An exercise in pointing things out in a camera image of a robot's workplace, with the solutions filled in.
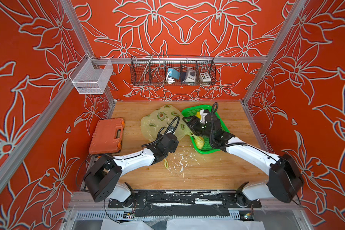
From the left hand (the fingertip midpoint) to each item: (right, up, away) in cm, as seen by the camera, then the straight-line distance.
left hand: (169, 137), depth 87 cm
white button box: (+24, +40, +7) cm, 47 cm away
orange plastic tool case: (-42, 0, +6) cm, 42 cm away
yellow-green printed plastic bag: (-9, +9, +8) cm, 14 cm away
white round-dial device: (+14, +39, +3) cm, 42 cm away
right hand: (+7, +11, -10) cm, 16 cm away
